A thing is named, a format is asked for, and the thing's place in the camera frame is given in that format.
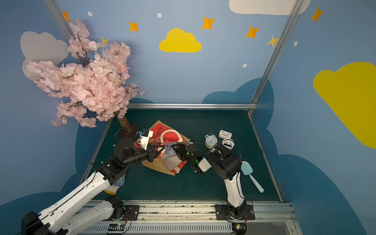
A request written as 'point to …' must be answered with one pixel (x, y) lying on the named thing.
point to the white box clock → (224, 134)
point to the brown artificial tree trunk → (124, 123)
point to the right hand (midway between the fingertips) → (173, 146)
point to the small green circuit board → (118, 227)
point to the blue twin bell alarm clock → (211, 140)
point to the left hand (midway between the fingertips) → (165, 145)
